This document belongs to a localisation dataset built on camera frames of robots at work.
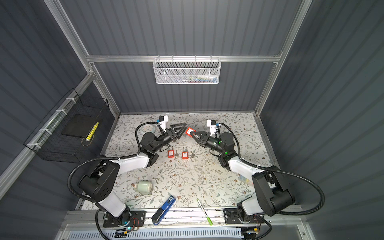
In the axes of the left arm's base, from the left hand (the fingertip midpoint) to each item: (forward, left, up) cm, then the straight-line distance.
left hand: (186, 126), depth 74 cm
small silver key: (+1, +7, -29) cm, 30 cm away
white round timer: (+23, +29, -27) cm, 45 cm away
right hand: (-4, -3, -4) cm, 6 cm away
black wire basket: (-9, +60, +3) cm, 60 cm away
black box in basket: (+7, +57, -4) cm, 58 cm away
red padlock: (-1, -1, -2) cm, 3 cm away
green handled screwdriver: (-36, -9, -30) cm, 48 cm away
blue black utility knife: (-34, +15, -25) cm, 45 cm away
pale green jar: (-22, +23, -22) cm, 38 cm away
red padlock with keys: (+1, +2, -28) cm, 28 cm away
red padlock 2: (+1, +11, -28) cm, 30 cm away
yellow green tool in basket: (0, +47, -2) cm, 47 cm away
